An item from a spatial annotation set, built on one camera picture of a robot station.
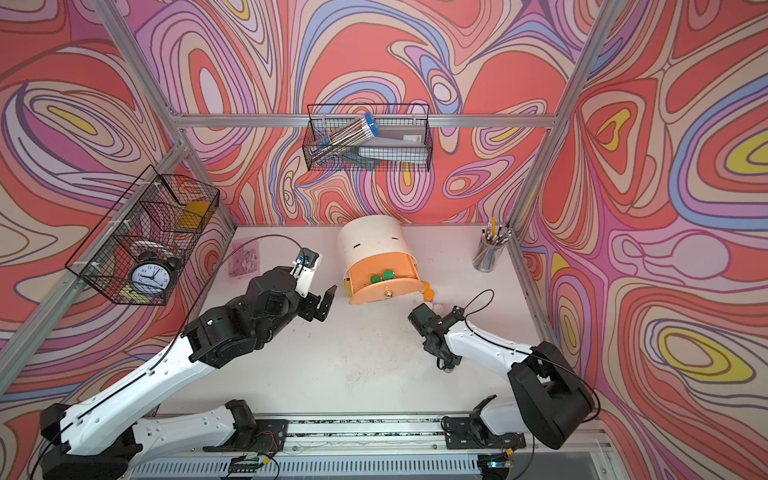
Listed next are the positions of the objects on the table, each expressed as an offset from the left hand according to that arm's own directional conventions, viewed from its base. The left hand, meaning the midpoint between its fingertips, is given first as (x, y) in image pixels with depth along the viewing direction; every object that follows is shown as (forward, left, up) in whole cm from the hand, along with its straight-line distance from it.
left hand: (321, 279), depth 67 cm
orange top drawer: (+5, -19, -9) cm, 22 cm away
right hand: (-6, -32, -30) cm, 45 cm away
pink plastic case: (+29, +37, -29) cm, 55 cm away
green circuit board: (-31, +20, -34) cm, 51 cm away
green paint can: (+7, -12, -10) cm, 17 cm away
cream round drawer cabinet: (+22, -9, -9) cm, 26 cm away
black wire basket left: (+7, +45, +1) cm, 45 cm away
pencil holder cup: (+25, -49, -14) cm, 57 cm away
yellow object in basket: (+20, +37, +2) cm, 42 cm away
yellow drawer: (+5, -5, -11) cm, 13 cm away
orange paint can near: (+14, -29, -28) cm, 42 cm away
